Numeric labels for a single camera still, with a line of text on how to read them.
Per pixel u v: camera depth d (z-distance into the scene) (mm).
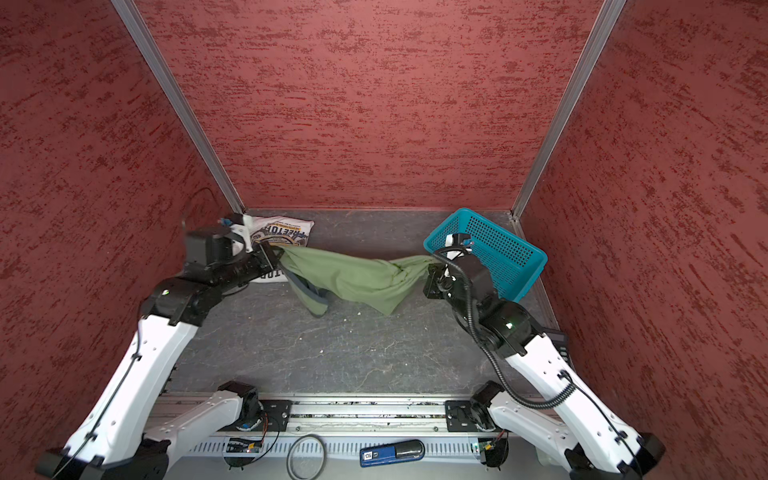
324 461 677
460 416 740
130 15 709
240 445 728
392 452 658
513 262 1033
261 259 595
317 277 721
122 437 368
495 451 703
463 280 454
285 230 1099
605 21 723
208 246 473
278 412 741
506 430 607
